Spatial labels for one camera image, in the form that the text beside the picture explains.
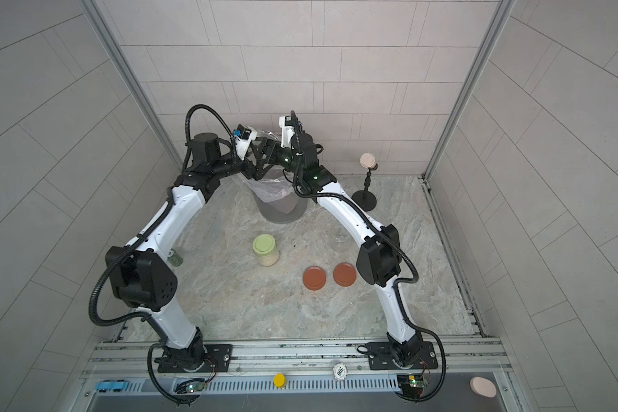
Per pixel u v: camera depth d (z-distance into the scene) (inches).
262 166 27.9
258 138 26.9
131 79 33.3
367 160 31.9
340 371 25.3
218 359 27.9
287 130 27.3
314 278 34.2
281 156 27.0
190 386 25.7
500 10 27.9
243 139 25.9
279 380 24.9
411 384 26.8
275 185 31.9
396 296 22.7
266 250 32.5
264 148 26.4
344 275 34.1
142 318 19.5
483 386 26.3
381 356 27.9
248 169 27.4
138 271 17.5
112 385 25.6
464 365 27.7
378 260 20.6
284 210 40.6
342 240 36.5
